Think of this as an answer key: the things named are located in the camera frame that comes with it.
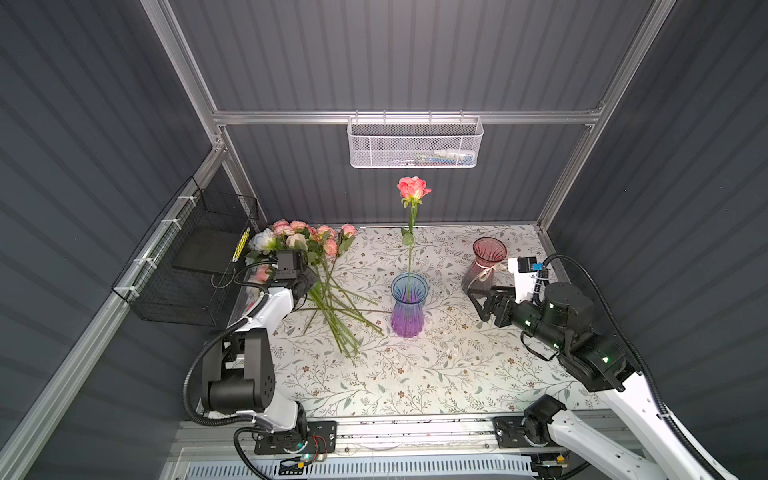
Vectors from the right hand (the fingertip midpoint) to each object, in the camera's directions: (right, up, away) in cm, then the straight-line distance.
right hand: (483, 293), depth 66 cm
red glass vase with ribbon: (+10, +9, +25) cm, 28 cm away
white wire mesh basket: (-11, +56, +58) cm, 81 cm away
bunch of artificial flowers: (-39, -7, +32) cm, 51 cm away
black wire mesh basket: (-71, +5, +5) cm, 71 cm away
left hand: (-48, +2, +27) cm, 55 cm away
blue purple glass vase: (-16, -2, +16) cm, 23 cm away
